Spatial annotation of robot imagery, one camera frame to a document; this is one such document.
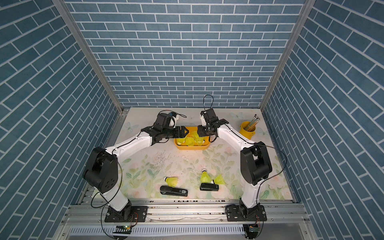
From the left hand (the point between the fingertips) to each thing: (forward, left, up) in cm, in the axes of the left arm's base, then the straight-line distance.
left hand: (187, 132), depth 88 cm
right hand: (+3, -9, -3) cm, 10 cm away
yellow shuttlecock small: (+3, -4, -8) cm, 10 cm away
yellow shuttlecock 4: (-24, +9, -14) cm, 29 cm away
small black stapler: (-26, -13, -17) cm, 34 cm away
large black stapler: (-30, +8, -11) cm, 33 cm away
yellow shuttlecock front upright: (-22, -11, -15) cm, 29 cm away
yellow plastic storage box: (-3, -10, -11) cm, 16 cm away
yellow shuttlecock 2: (0, -1, -10) cm, 10 cm away
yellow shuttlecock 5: (-25, -18, -11) cm, 32 cm away
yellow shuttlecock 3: (0, -7, -10) cm, 12 cm away
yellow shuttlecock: (0, +5, -10) cm, 11 cm away
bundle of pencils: (+8, -42, +1) cm, 43 cm away
